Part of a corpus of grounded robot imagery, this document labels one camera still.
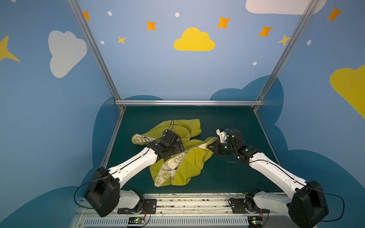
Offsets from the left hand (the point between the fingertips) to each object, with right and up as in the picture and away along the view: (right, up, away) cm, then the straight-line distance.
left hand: (178, 147), depth 84 cm
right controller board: (+40, -36, -13) cm, 56 cm away
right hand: (+18, +2, -4) cm, 18 cm away
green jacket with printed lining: (+1, -8, -2) cm, 9 cm away
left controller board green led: (-21, -35, -14) cm, 43 cm away
